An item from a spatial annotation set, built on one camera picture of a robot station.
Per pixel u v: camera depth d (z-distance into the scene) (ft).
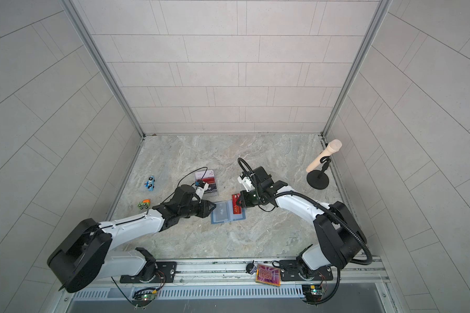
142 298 2.12
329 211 1.46
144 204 2.83
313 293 2.23
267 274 2.28
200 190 2.53
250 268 2.26
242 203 2.36
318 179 3.10
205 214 2.42
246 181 2.53
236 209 2.65
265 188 2.14
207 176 3.08
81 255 1.32
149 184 3.06
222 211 2.82
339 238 1.39
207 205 2.51
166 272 2.32
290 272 2.33
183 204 2.18
